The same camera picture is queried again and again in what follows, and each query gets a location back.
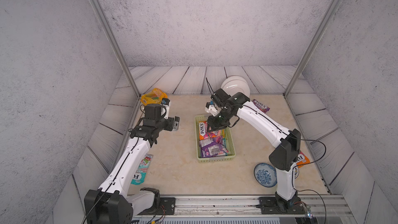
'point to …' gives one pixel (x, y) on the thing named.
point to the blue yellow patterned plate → (296, 171)
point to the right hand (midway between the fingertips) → (210, 130)
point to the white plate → (234, 84)
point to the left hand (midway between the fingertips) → (172, 116)
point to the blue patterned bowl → (265, 174)
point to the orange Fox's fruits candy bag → (302, 160)
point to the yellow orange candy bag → (154, 97)
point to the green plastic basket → (228, 142)
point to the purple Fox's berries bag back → (212, 147)
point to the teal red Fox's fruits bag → (139, 174)
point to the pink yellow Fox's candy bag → (203, 134)
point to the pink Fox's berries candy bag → (264, 109)
